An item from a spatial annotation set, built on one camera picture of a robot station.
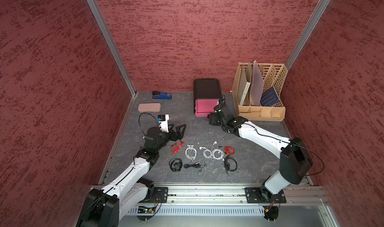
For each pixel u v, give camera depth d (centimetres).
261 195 65
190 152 88
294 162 44
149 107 112
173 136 71
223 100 95
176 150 89
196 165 83
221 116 66
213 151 90
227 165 83
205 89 104
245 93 92
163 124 71
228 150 90
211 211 77
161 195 74
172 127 82
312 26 82
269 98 103
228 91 123
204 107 95
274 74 101
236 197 75
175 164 83
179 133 72
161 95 116
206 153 88
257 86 100
